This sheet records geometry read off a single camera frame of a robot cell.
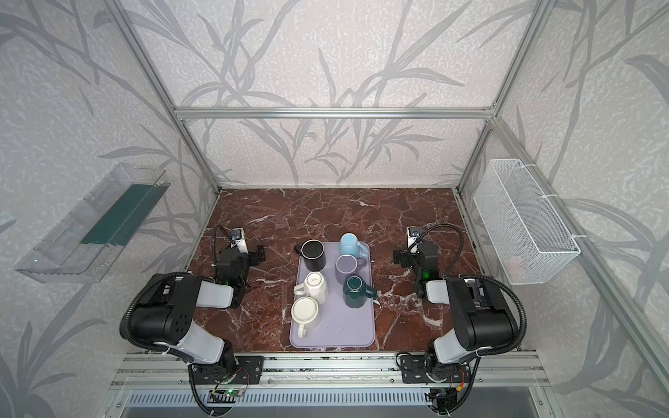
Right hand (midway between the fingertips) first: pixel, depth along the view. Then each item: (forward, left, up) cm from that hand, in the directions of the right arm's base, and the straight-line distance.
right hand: (409, 240), depth 95 cm
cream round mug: (-26, +35, +1) cm, 44 cm away
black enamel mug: (-7, +35, +2) cm, 35 cm away
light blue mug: (-3, +22, +2) cm, 22 cm away
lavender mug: (-10, +23, +1) cm, 25 cm away
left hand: (-1, +59, +2) cm, 59 cm away
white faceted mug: (-19, +33, +4) cm, 38 cm away
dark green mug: (-21, +20, +4) cm, 29 cm away
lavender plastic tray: (-28, +26, -6) cm, 39 cm away
